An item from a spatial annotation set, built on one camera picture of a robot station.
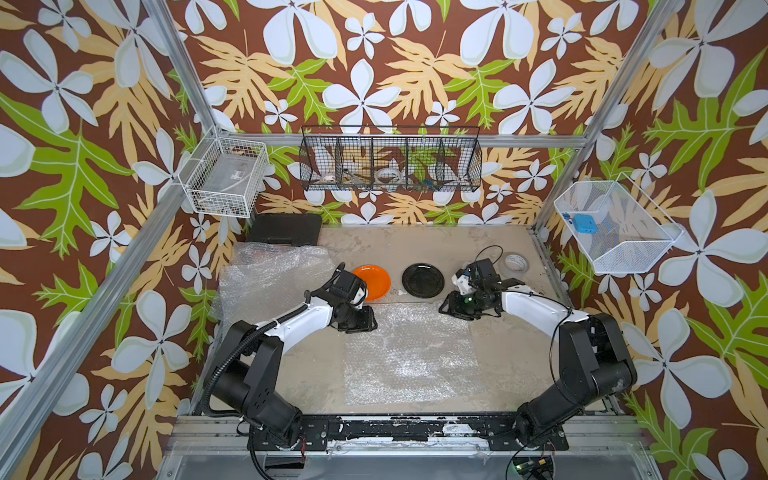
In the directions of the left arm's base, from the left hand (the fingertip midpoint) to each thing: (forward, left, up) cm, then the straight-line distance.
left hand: (374, 323), depth 88 cm
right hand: (+4, -21, +1) cm, 21 cm away
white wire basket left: (+33, +44, +29) cm, 62 cm away
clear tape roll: (+25, -51, -4) cm, 57 cm away
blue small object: (+22, -61, +21) cm, 68 cm away
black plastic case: (+43, +37, -5) cm, 57 cm away
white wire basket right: (+14, -68, +26) cm, 74 cm away
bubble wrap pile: (+17, +40, -3) cm, 43 cm away
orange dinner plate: (+19, 0, -4) cm, 20 cm away
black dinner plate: (+18, -17, -3) cm, 25 cm away
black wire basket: (+48, -5, +25) cm, 54 cm away
